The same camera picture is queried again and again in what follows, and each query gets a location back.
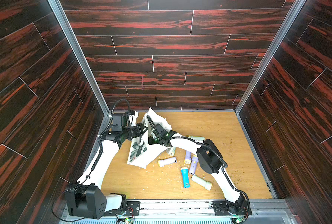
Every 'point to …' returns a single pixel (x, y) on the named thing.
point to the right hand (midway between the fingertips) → (147, 144)
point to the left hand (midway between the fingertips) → (148, 128)
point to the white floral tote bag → (140, 152)
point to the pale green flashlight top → (197, 138)
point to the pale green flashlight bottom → (207, 185)
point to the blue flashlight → (185, 177)
